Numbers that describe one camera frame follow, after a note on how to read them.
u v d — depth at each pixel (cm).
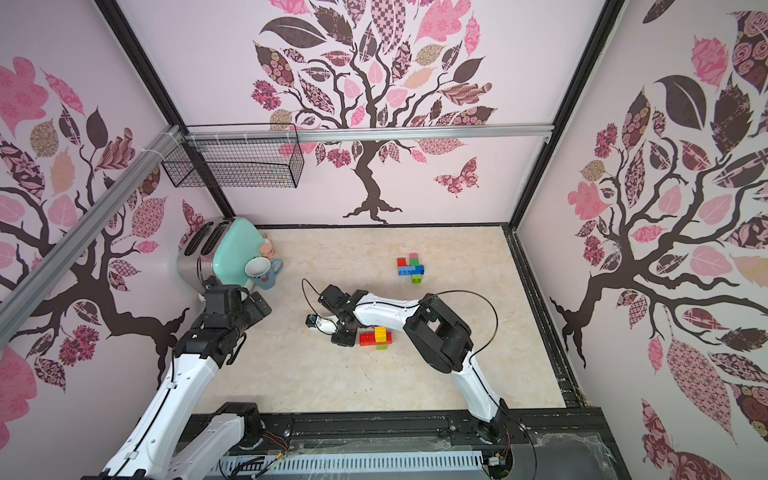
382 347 89
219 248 90
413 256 110
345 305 69
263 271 95
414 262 107
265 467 68
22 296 51
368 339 85
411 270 103
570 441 73
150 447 40
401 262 107
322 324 81
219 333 54
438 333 54
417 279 102
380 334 81
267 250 100
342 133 94
